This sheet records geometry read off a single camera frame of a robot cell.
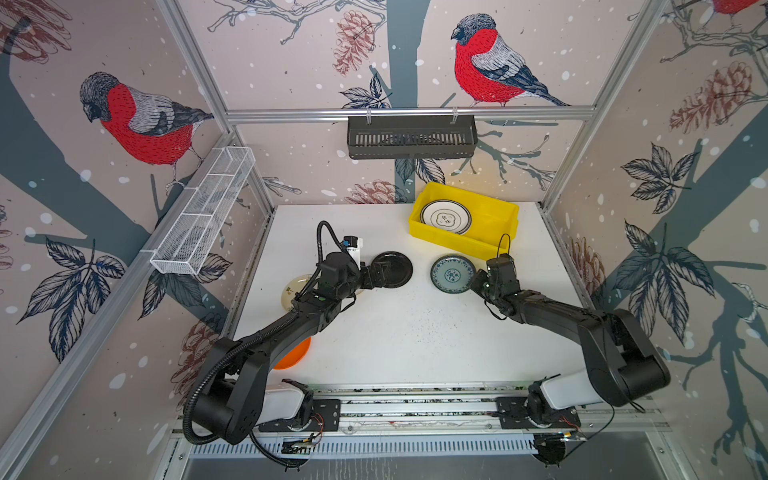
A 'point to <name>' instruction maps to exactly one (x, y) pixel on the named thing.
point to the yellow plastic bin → (494, 226)
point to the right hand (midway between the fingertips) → (469, 279)
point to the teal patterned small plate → (452, 274)
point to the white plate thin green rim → (448, 215)
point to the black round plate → (400, 270)
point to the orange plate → (295, 356)
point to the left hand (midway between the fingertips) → (378, 263)
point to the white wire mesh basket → (187, 243)
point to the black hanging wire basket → (412, 136)
